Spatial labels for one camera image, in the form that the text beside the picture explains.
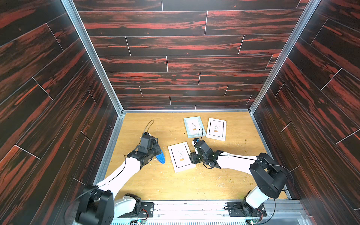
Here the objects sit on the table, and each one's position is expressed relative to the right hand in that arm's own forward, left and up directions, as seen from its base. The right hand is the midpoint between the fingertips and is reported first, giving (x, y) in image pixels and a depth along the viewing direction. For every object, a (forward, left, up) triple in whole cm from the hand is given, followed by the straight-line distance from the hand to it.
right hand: (194, 153), depth 92 cm
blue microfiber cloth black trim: (-5, +21, +3) cm, 22 cm away
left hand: (0, +22, +8) cm, 24 cm away
